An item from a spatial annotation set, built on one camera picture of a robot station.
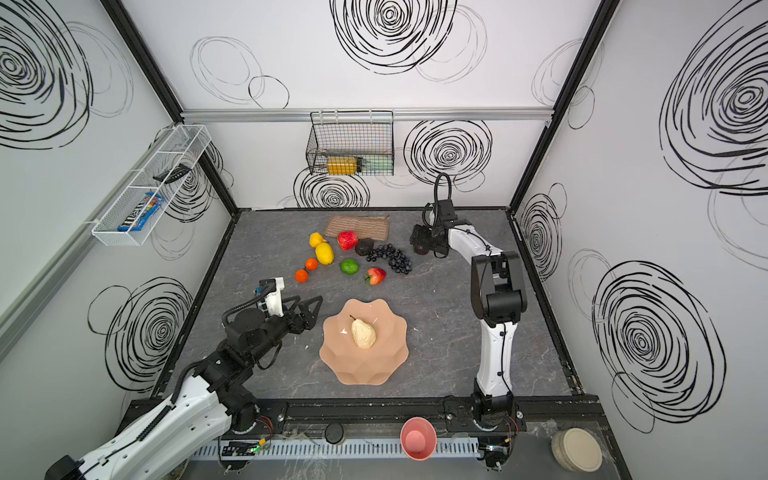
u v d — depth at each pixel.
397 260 0.99
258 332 0.59
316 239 1.06
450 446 0.71
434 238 0.79
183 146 0.91
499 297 0.56
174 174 0.79
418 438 0.71
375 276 0.96
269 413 0.74
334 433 0.63
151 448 0.47
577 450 0.64
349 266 0.99
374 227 1.13
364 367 0.81
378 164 0.87
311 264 1.02
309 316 0.69
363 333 0.81
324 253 1.02
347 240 1.04
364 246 1.04
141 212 0.69
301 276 0.98
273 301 0.67
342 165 0.87
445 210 0.82
